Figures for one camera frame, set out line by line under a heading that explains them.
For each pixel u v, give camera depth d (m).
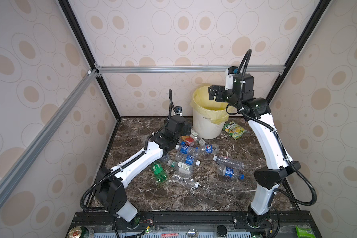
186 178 0.87
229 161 0.90
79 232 0.62
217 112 0.83
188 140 1.00
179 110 0.66
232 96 0.56
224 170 0.89
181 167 0.87
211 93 0.63
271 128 0.46
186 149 0.95
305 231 0.70
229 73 0.60
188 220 0.75
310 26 0.73
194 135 1.03
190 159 0.90
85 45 0.80
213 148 0.97
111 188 0.41
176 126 0.56
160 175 0.85
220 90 0.61
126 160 0.47
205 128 0.97
